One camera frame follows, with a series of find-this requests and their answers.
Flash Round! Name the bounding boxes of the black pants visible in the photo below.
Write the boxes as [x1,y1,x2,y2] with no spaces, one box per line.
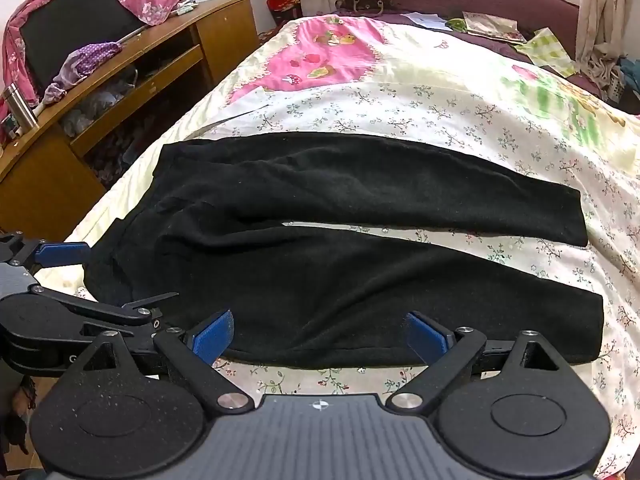
[84,132,604,368]

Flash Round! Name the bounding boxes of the wooden TV cabinet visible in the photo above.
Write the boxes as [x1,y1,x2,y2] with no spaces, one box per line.
[1,0,258,242]

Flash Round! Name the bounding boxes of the steel thermos bottle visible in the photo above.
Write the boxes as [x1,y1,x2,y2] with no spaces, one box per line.
[2,84,37,133]

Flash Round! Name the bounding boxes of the purple dotted cloth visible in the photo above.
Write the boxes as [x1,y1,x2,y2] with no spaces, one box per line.
[42,41,122,106]

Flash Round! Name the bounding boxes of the black television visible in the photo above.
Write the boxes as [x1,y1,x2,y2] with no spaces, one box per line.
[20,0,143,96]

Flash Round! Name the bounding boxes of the pink floral cover cloth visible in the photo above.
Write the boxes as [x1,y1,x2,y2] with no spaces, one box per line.
[1,0,183,105]

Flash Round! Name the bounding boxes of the floral bed quilt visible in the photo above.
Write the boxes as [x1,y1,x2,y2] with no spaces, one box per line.
[64,14,640,478]

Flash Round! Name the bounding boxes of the green checkered cloth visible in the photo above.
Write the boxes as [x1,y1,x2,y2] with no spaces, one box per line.
[514,27,578,78]

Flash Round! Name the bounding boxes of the papers on bed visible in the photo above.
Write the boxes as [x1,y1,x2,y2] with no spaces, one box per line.
[463,12,526,44]

